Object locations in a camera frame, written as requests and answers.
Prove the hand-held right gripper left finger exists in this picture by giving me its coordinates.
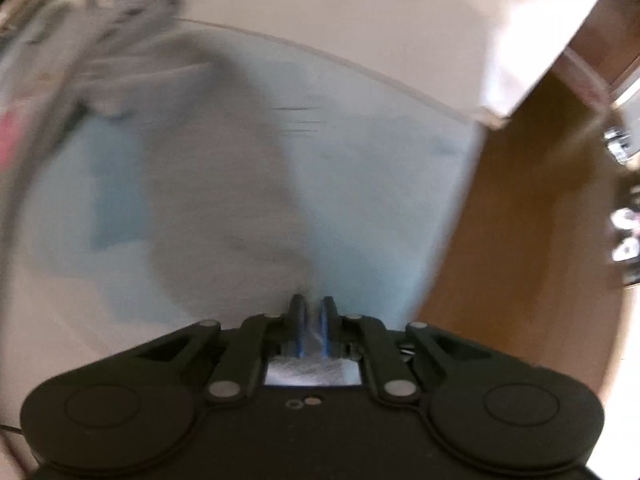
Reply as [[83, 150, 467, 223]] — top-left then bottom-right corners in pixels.
[[132, 294, 309, 406]]

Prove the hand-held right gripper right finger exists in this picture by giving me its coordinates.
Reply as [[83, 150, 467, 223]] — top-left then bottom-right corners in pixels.
[[320, 296, 494, 406]]

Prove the grey sweatshirt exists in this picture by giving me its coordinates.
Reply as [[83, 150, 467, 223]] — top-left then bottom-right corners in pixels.
[[30, 0, 362, 388]]

